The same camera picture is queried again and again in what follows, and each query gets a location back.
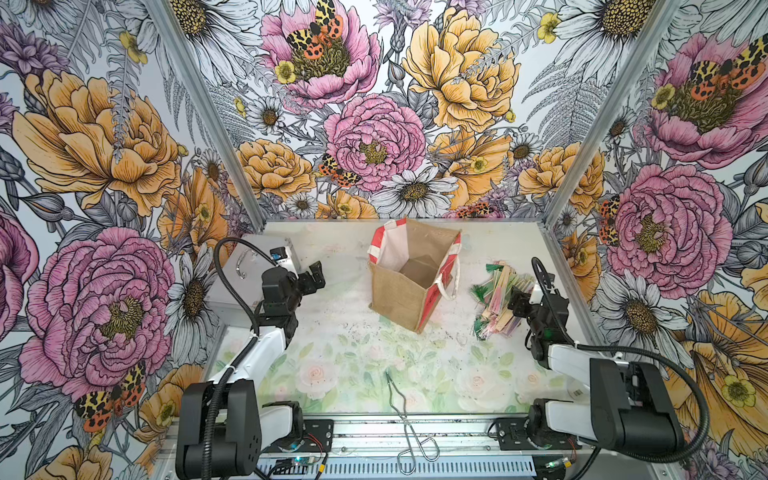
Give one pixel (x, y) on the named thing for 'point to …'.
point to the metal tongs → (407, 461)
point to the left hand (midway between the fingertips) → (306, 274)
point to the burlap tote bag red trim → (413, 268)
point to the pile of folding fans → (496, 318)
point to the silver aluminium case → (244, 267)
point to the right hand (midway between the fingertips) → (522, 293)
